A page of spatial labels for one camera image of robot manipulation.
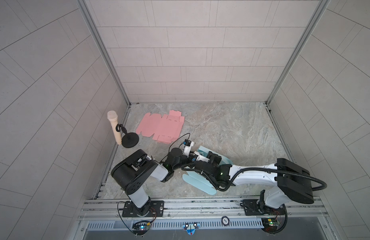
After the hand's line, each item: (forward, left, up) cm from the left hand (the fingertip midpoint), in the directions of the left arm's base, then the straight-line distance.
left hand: (203, 155), depth 85 cm
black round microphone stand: (+11, +46, -3) cm, 48 cm away
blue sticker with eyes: (-33, +7, -2) cm, 34 cm away
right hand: (0, -3, +1) cm, 4 cm away
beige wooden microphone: (+10, +46, +22) cm, 52 cm away
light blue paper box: (-13, +4, -5) cm, 14 cm away
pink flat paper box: (+22, +25, -6) cm, 34 cm away
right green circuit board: (-32, -30, -4) cm, 44 cm away
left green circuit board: (-34, +28, -1) cm, 44 cm away
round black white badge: (-30, -9, -3) cm, 32 cm away
